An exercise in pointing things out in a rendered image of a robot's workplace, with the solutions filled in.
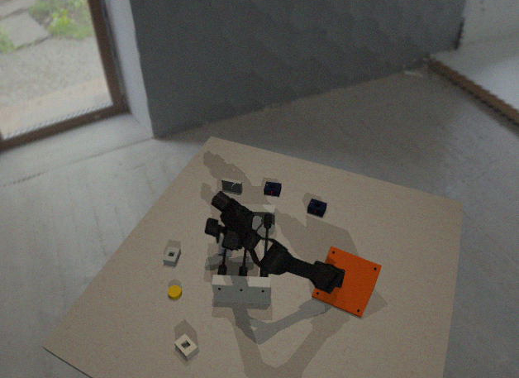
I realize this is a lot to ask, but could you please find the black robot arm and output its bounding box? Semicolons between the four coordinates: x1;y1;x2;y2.
211;191;345;294

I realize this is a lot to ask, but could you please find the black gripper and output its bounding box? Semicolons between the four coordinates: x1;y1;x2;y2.
205;218;228;243

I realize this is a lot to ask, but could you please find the yellow short cylinder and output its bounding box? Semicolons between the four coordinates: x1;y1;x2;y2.
168;285;182;300

